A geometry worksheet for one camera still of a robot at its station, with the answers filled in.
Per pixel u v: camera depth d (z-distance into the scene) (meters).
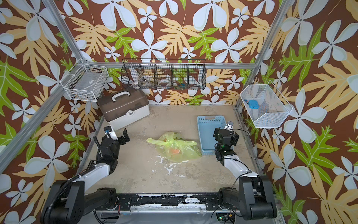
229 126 0.72
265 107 0.84
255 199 0.41
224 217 0.75
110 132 0.73
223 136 0.65
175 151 0.82
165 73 0.97
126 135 0.80
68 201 0.41
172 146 0.80
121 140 0.78
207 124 1.10
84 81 0.86
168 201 0.75
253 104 0.86
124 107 0.93
